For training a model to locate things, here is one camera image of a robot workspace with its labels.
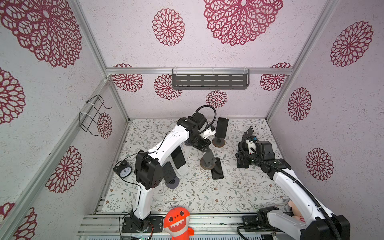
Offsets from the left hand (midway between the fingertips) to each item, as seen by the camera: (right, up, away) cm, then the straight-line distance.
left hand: (206, 152), depth 81 cm
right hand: (+20, 0, +1) cm, 20 cm away
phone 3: (+8, -14, +11) cm, 19 cm away
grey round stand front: (-19, -19, +6) cm, 28 cm away
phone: (+12, +15, +18) cm, 27 cm away
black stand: (+32, +11, +22) cm, 40 cm away
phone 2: (+2, -4, +4) cm, 6 cm away
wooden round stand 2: (-1, -9, +6) cm, 11 cm away
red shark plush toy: (-15, -30, -14) cm, 37 cm away
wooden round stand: (+11, +4, +25) cm, 27 cm away
